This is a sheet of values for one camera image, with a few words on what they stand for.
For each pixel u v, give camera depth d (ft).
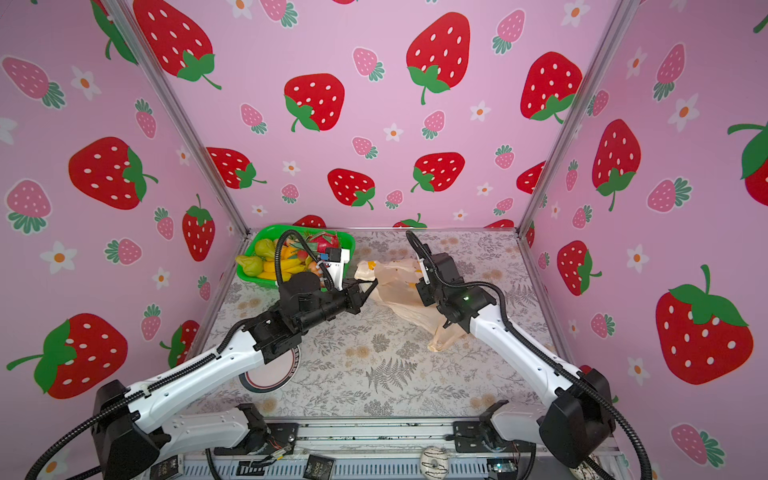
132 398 1.33
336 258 2.01
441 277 1.90
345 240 3.52
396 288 3.32
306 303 1.78
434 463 2.29
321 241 3.33
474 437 2.40
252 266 3.19
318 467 2.25
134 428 1.26
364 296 2.18
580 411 1.28
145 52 2.41
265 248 3.40
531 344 1.50
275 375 2.73
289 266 3.23
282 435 2.45
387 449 2.40
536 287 3.52
